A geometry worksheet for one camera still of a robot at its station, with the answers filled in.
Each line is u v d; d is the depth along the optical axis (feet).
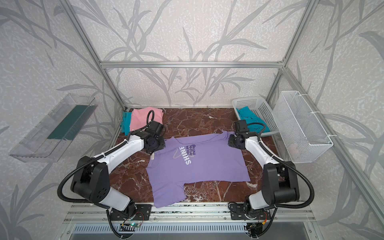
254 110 3.92
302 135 2.03
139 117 3.55
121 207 2.00
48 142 2.11
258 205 1.96
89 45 2.77
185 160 3.01
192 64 4.58
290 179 1.42
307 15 2.39
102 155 1.55
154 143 2.37
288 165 1.41
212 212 2.47
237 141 2.15
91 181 1.42
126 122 3.43
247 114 3.80
